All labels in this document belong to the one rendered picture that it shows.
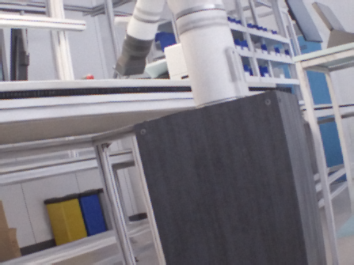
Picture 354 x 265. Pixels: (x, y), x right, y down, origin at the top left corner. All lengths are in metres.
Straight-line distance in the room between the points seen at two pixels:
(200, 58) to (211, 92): 0.06
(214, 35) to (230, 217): 0.31
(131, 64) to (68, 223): 5.68
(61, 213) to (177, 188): 6.21
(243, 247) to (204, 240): 0.07
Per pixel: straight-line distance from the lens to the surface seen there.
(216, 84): 1.02
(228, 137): 0.93
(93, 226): 7.52
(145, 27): 1.50
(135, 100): 1.54
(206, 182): 0.95
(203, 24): 1.03
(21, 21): 2.48
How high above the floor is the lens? 0.78
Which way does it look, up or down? 2 degrees up
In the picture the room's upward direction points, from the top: 13 degrees counter-clockwise
